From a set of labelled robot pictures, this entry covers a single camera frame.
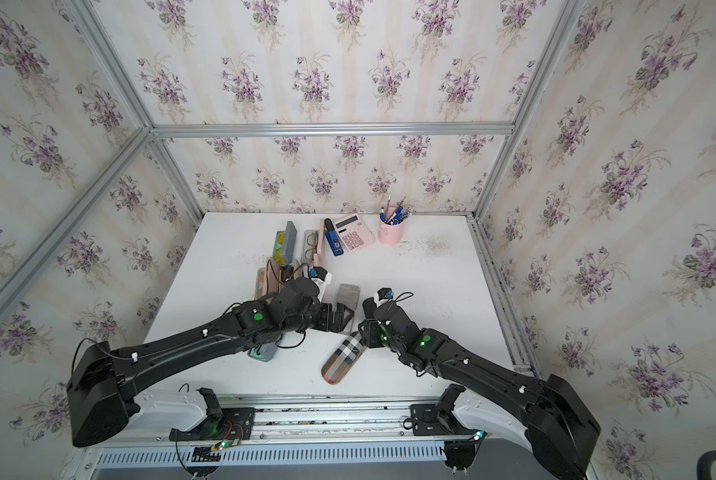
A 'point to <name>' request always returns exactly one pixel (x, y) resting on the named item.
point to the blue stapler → (333, 238)
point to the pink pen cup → (390, 234)
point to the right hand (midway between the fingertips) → (370, 327)
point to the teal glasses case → (263, 352)
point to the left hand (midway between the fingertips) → (344, 312)
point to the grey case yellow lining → (285, 245)
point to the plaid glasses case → (343, 360)
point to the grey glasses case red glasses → (348, 294)
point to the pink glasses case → (268, 280)
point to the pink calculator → (353, 233)
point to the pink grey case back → (310, 258)
